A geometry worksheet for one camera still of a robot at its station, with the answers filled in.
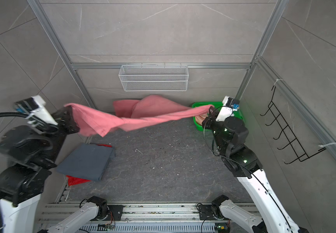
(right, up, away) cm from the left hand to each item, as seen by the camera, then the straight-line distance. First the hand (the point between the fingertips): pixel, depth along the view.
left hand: (73, 103), depth 49 cm
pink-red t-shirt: (+5, 0, +47) cm, 47 cm away
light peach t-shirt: (+55, -4, +54) cm, 77 cm away
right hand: (+50, 0, +10) cm, 51 cm away
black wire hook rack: (+89, -12, +18) cm, 92 cm away
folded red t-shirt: (-23, -40, +33) cm, 57 cm away
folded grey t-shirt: (-16, -30, +39) cm, 52 cm away
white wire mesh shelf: (+20, +25, +52) cm, 61 cm away
